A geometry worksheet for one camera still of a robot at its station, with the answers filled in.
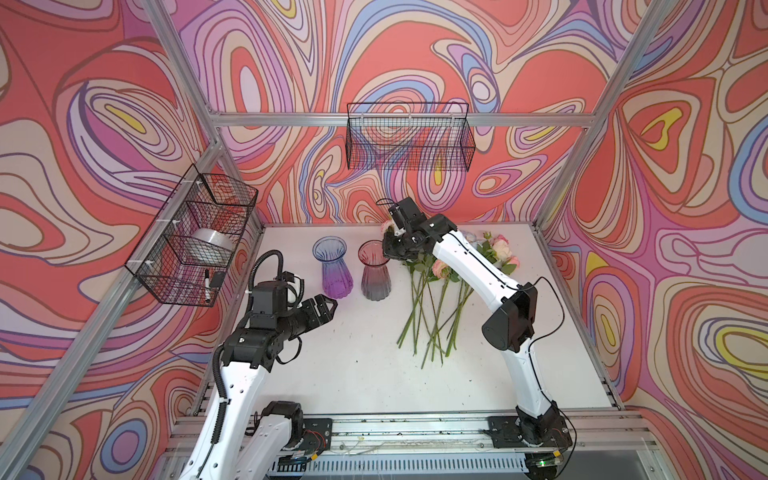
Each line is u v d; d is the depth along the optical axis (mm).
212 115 863
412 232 657
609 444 734
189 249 707
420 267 1008
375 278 878
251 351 479
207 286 719
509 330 531
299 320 623
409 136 964
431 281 1015
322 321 649
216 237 735
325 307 655
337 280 891
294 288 585
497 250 1046
